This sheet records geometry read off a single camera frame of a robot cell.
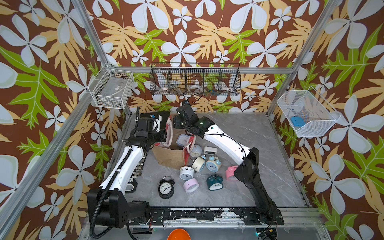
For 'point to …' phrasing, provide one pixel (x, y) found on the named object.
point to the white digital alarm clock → (210, 150)
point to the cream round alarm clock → (199, 163)
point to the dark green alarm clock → (215, 182)
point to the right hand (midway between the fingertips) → (175, 119)
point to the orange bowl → (178, 234)
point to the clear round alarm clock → (196, 151)
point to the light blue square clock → (183, 140)
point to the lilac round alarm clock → (191, 185)
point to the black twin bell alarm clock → (166, 188)
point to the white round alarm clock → (186, 172)
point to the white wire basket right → (307, 115)
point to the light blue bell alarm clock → (213, 164)
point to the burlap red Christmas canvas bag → (169, 154)
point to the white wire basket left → (111, 88)
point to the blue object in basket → (298, 121)
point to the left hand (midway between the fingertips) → (166, 130)
